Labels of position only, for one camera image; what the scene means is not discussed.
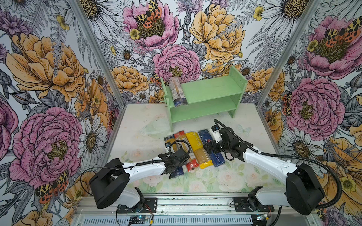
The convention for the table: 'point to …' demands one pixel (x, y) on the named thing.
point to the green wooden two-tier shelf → (212, 97)
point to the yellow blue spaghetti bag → (176, 171)
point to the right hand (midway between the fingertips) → (210, 148)
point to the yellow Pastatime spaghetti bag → (201, 155)
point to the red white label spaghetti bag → (193, 162)
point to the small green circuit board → (138, 219)
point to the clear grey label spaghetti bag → (177, 92)
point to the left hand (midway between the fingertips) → (175, 163)
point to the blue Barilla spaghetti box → (218, 158)
